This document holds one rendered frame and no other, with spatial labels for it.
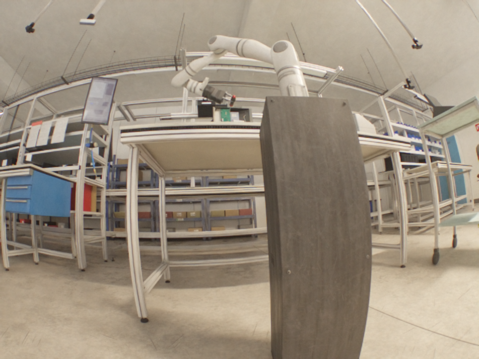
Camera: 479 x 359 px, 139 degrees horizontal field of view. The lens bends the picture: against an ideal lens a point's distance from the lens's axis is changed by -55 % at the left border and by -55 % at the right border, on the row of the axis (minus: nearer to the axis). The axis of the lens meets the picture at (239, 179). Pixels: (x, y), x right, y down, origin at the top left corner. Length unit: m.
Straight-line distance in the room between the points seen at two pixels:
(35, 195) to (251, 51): 1.78
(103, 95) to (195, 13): 2.26
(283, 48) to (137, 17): 3.43
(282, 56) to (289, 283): 0.70
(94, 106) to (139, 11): 2.22
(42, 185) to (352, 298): 2.01
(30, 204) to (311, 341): 1.84
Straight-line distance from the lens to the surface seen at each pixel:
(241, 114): 1.26
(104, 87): 2.23
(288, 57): 0.74
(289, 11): 3.90
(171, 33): 4.10
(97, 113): 2.14
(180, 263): 1.75
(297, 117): 0.50
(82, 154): 2.28
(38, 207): 1.86
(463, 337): 0.98
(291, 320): 0.51
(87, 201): 2.53
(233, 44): 0.96
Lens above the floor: 0.56
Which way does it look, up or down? 10 degrees up
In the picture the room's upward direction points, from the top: 3 degrees counter-clockwise
